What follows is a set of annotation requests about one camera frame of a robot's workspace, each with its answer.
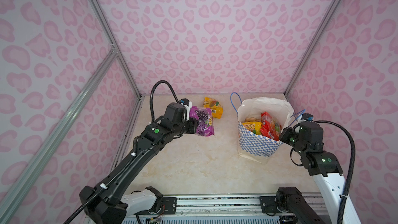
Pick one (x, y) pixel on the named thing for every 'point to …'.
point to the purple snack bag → (204, 116)
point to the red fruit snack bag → (269, 127)
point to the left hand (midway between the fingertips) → (198, 119)
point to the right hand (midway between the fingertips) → (283, 127)
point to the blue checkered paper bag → (252, 145)
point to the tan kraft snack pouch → (251, 119)
